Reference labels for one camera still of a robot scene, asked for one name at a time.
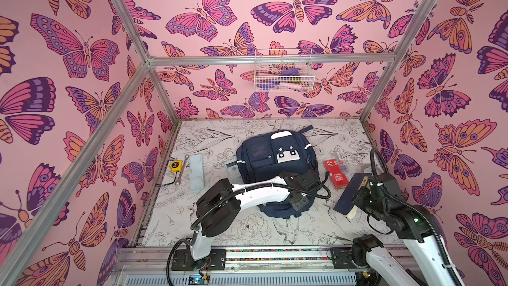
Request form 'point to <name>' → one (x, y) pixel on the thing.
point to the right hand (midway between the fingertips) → (355, 192)
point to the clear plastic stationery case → (343, 161)
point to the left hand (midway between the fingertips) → (300, 197)
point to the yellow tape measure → (176, 165)
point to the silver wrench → (178, 181)
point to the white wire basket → (284, 70)
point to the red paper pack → (336, 168)
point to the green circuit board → (197, 280)
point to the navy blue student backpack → (267, 155)
